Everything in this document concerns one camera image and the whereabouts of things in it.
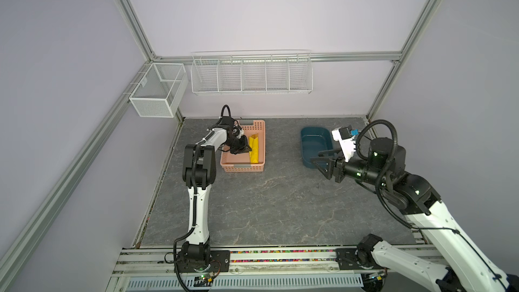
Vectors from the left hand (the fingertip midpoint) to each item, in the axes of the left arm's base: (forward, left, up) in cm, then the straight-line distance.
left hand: (252, 149), depth 103 cm
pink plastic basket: (-7, +6, -1) cm, 9 cm away
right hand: (-28, -21, +33) cm, 48 cm away
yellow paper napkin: (+5, 0, -1) cm, 5 cm away
